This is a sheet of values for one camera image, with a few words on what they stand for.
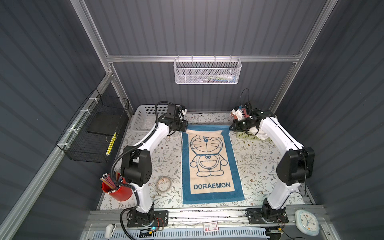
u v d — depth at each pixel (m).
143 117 1.12
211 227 0.71
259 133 0.72
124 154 0.46
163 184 0.85
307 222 0.70
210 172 0.89
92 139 0.72
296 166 0.47
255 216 0.74
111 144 0.70
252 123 0.67
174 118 0.73
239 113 0.82
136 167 0.49
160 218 0.73
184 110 0.84
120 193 0.71
